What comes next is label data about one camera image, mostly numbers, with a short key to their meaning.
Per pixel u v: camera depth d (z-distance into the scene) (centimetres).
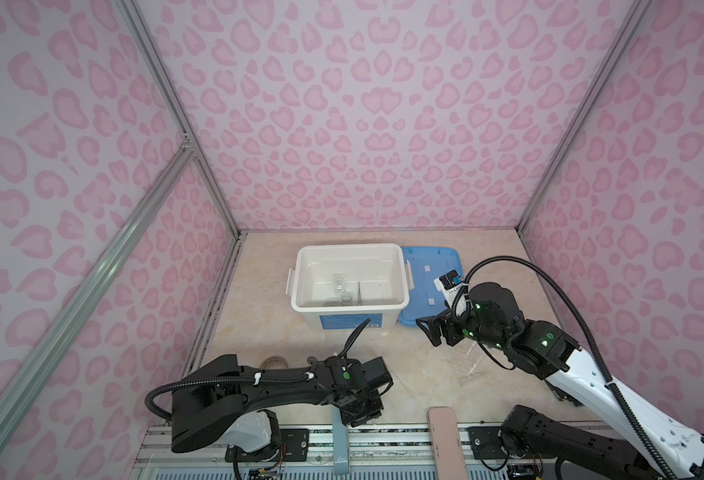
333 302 98
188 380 46
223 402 42
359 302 99
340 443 69
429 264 109
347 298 98
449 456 69
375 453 72
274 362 87
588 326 89
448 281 60
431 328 62
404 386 83
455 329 61
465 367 86
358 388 61
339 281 98
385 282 103
